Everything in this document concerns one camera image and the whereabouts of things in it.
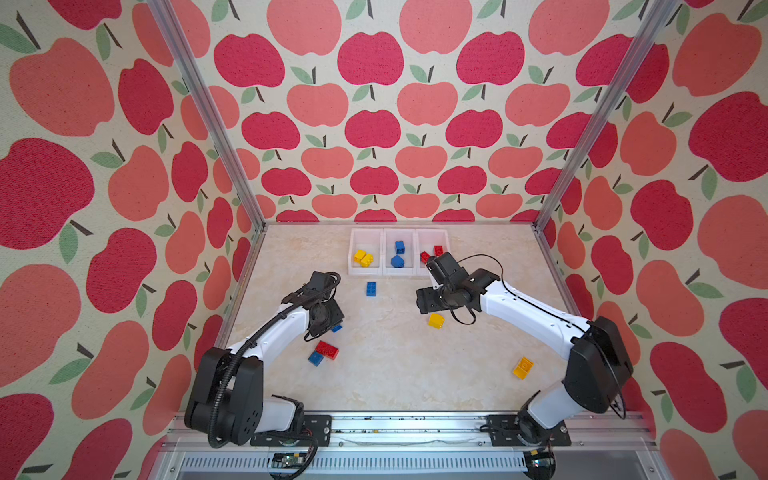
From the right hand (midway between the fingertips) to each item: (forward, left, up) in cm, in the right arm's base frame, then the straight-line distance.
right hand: (434, 298), depth 86 cm
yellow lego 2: (+21, +26, -8) cm, 35 cm away
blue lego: (+8, +20, -10) cm, 24 cm away
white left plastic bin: (+31, +23, -11) cm, 40 cm away
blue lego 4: (-9, +28, -8) cm, 31 cm away
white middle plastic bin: (+30, +9, -7) cm, 32 cm away
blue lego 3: (+21, +12, -11) cm, 26 cm away
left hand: (-6, +27, -7) cm, 28 cm away
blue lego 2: (+28, +12, -9) cm, 31 cm away
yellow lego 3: (+20, +23, -9) cm, 32 cm away
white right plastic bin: (+32, +2, -10) cm, 34 cm away
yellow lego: (-2, -2, -10) cm, 10 cm away
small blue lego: (-17, +33, -10) cm, 39 cm away
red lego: (+28, -3, -10) cm, 30 cm away
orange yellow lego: (-15, -25, -9) cm, 31 cm away
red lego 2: (-14, +31, -11) cm, 36 cm away
